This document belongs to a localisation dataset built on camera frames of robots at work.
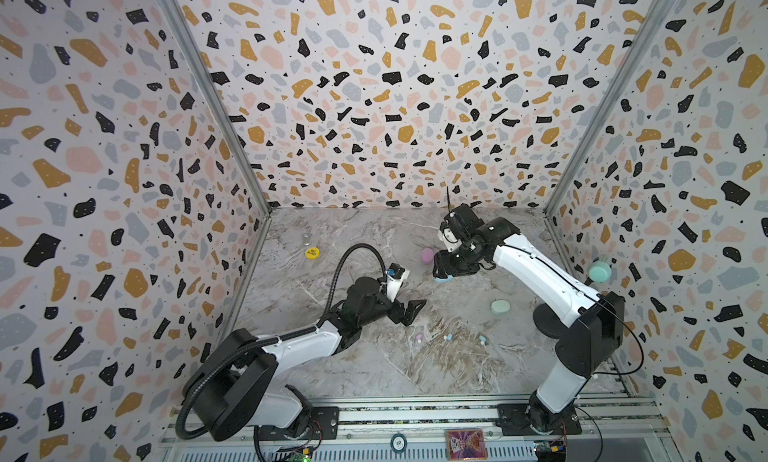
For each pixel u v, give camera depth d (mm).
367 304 651
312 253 1067
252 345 442
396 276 716
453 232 685
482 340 877
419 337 877
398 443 714
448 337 877
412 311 740
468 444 701
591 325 435
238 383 416
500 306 953
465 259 675
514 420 739
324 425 732
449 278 745
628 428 750
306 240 1090
